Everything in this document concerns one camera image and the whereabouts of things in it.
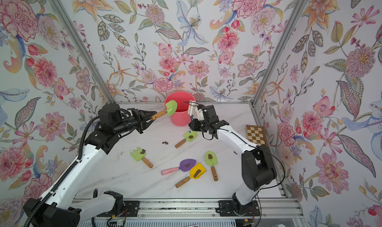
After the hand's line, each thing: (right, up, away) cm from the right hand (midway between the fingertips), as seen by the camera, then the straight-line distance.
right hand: (189, 122), depth 88 cm
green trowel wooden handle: (-9, +8, -13) cm, 18 cm away
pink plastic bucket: (-7, +3, +18) cm, 19 cm away
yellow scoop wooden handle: (+4, -28, -2) cm, 29 cm away
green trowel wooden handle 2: (0, -10, +13) cm, 16 cm away
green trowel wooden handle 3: (+13, -22, +3) cm, 26 cm away
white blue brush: (+1, +7, -2) cm, 7 cm away
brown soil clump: (-16, -13, +10) cm, 23 cm away
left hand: (-13, +5, -23) cm, 27 cm away
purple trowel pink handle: (-2, -25, 0) cm, 25 cm away
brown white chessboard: (+45, -8, +11) cm, 47 cm away
